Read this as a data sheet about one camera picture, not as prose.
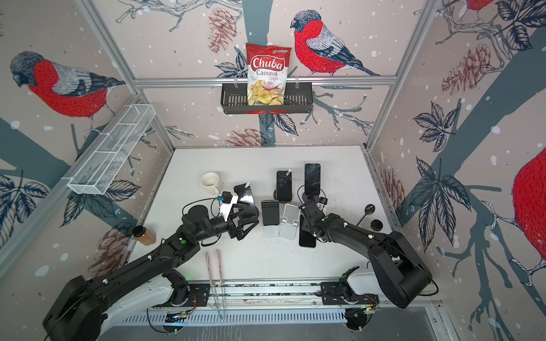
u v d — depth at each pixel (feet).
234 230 2.17
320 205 2.66
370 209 3.11
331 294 2.40
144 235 2.63
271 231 2.89
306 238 2.82
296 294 2.45
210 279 2.50
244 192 2.89
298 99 3.31
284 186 3.12
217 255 2.68
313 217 2.25
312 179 3.17
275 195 3.12
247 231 2.24
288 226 2.91
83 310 1.29
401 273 1.37
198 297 2.40
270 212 2.67
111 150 2.55
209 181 3.26
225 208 2.18
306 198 3.26
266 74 2.74
